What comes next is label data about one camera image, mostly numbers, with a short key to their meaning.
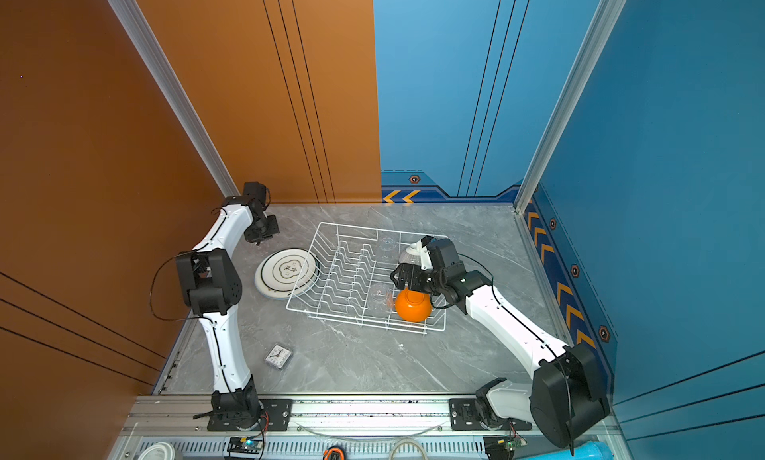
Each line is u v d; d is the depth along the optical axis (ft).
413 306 2.84
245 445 2.32
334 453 2.16
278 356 2.65
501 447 2.29
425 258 2.43
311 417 2.46
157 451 2.08
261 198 2.79
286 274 3.17
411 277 2.33
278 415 2.42
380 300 2.71
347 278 3.24
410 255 3.17
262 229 2.84
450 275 2.04
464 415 2.38
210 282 1.90
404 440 2.28
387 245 3.15
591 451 2.16
